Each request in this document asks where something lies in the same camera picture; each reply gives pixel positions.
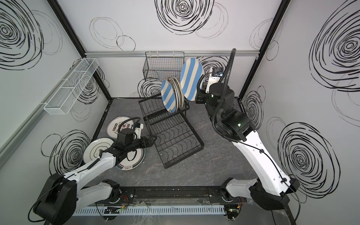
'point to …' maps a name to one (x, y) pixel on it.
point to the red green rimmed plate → (133, 159)
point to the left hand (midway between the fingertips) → (152, 138)
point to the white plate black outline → (92, 151)
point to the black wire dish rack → (176, 138)
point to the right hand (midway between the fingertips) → (203, 84)
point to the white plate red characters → (113, 126)
